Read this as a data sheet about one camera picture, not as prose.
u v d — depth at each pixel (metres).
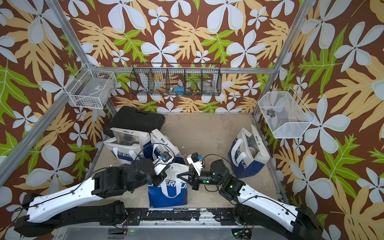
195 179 0.59
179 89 0.95
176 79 0.97
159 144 0.74
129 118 1.10
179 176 0.65
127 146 0.74
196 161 0.60
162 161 0.53
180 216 0.75
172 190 0.68
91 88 0.86
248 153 0.70
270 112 0.85
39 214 0.39
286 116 0.83
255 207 0.50
